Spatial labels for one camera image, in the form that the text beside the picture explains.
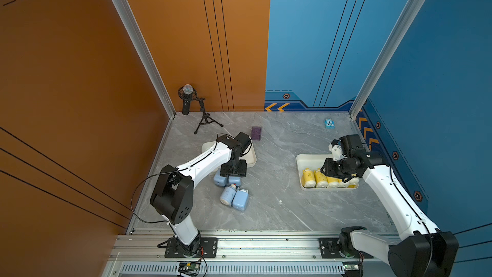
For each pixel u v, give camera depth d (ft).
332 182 2.67
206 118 3.60
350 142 2.04
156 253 2.36
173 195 1.49
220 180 2.78
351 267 2.31
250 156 3.23
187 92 3.18
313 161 3.23
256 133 3.46
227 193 2.62
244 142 2.48
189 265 2.34
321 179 2.72
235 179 2.78
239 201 2.60
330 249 2.37
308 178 2.77
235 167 2.39
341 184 2.72
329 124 3.69
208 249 2.40
